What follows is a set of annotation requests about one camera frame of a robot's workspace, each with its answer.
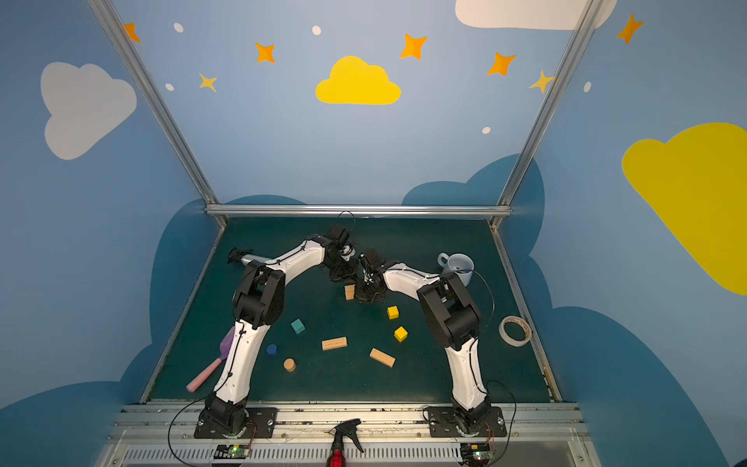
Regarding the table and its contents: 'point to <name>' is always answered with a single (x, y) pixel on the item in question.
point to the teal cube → (298, 326)
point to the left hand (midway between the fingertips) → (362, 278)
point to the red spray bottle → (337, 456)
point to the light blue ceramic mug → (460, 264)
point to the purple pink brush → (225, 352)
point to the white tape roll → (509, 341)
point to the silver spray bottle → (241, 255)
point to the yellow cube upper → (393, 312)
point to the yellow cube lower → (401, 334)
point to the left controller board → (231, 451)
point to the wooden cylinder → (290, 365)
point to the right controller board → (475, 454)
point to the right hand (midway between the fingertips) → (359, 296)
